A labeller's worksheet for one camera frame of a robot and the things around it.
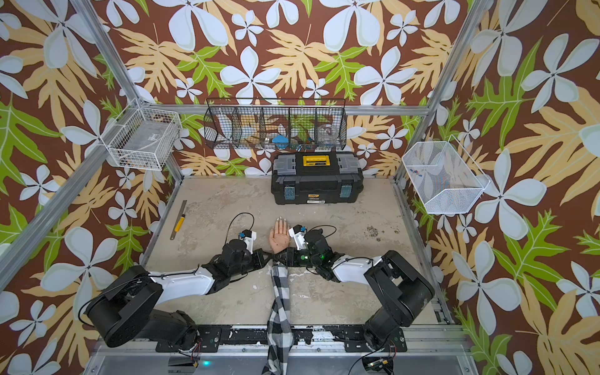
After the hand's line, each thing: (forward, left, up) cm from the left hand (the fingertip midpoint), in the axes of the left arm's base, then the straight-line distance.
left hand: (275, 252), depth 87 cm
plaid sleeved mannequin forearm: (-27, -3, 0) cm, 27 cm away
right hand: (-3, -1, +2) cm, 3 cm away
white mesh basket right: (+18, -62, +21) cm, 68 cm away
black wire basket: (+48, +1, +23) cm, 53 cm away
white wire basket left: (+34, +51, +27) cm, 67 cm away
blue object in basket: (+41, -1, +21) cm, 46 cm away
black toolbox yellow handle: (+30, -15, +10) cm, 35 cm away
